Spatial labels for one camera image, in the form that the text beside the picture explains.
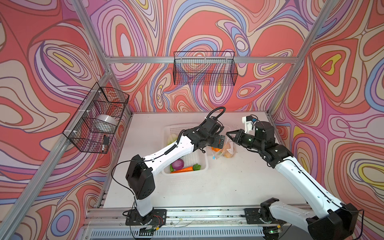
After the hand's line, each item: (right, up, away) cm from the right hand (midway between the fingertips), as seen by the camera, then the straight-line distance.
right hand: (226, 136), depth 74 cm
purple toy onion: (-26, -17, +13) cm, 33 cm away
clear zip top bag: (+3, -8, +10) cm, 13 cm away
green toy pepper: (-15, -19, +13) cm, 27 cm away
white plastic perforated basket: (-13, -14, +20) cm, 27 cm away
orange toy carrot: (-20, -20, +13) cm, 31 cm away
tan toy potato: (+3, -10, +13) cm, 17 cm away
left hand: (-3, -1, +6) cm, 7 cm away
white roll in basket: (-58, +7, -4) cm, 59 cm away
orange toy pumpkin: (-4, -7, +8) cm, 12 cm away
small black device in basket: (-60, -2, -1) cm, 60 cm away
